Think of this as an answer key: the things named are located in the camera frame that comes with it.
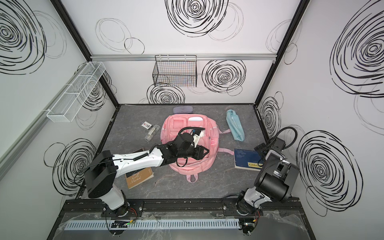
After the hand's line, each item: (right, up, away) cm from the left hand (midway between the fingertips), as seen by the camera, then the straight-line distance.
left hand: (208, 150), depth 78 cm
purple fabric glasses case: (-16, +23, +36) cm, 46 cm away
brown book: (-40, -17, +5) cm, 44 cm away
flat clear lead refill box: (-42, +12, +29) cm, 52 cm away
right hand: (+34, -4, +14) cm, 37 cm away
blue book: (+25, -8, +12) cm, 28 cm away
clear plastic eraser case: (-35, +9, +27) cm, 46 cm away
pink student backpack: (-23, +12, +22) cm, 34 cm away
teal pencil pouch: (+21, +12, +25) cm, 35 cm away
